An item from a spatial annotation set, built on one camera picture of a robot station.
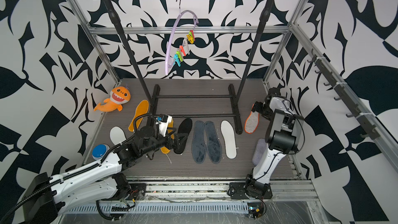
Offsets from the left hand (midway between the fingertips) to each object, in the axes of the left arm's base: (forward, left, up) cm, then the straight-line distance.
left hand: (180, 129), depth 74 cm
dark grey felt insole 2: (-1, -17, -19) cm, 26 cm away
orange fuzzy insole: (+26, +28, -19) cm, 43 cm away
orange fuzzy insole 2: (-3, +10, -17) cm, 20 cm away
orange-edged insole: (+4, -26, -18) cm, 32 cm away
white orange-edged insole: (+7, +39, -18) cm, 44 cm away
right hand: (+18, -48, -14) cm, 53 cm away
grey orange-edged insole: (+13, -42, -18) cm, 48 cm away
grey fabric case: (-4, -42, -16) cm, 45 cm away
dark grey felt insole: (-2, -8, -18) cm, 20 cm away
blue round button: (-2, +46, -19) cm, 50 cm away
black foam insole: (+12, -1, -21) cm, 24 cm away
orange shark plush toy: (+31, +42, -11) cm, 53 cm away
